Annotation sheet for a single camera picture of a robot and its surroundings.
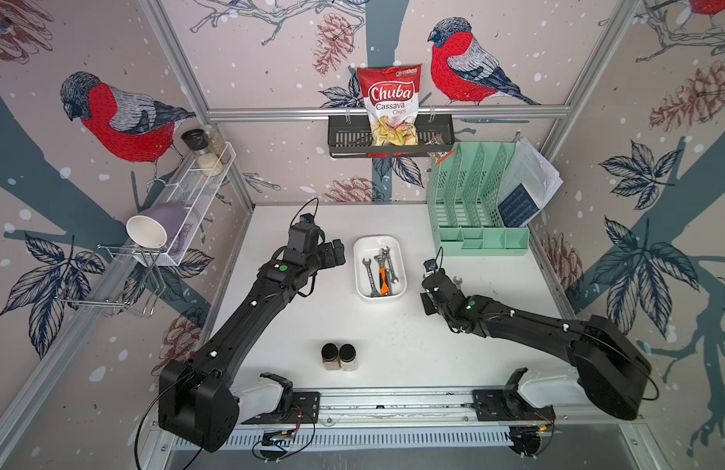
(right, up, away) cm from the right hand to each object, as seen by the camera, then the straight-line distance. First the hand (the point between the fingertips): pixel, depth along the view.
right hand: (429, 287), depth 88 cm
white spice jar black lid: (-24, -14, -16) cm, 32 cm away
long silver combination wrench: (-17, -3, +7) cm, 18 cm away
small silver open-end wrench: (+12, 0, +9) cm, 15 cm away
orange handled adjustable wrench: (-14, +3, +10) cm, 17 cm away
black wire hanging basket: (-25, +49, +7) cm, 55 cm away
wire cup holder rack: (-69, +9, -30) cm, 76 cm away
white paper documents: (+37, +40, +10) cm, 55 cm away
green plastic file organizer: (+22, +34, +34) cm, 53 cm away
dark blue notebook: (+35, +26, +15) cm, 46 cm away
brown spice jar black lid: (-28, -14, -16) cm, 35 cm away
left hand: (-28, +14, -7) cm, 32 cm away
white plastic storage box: (-19, +11, +17) cm, 28 cm away
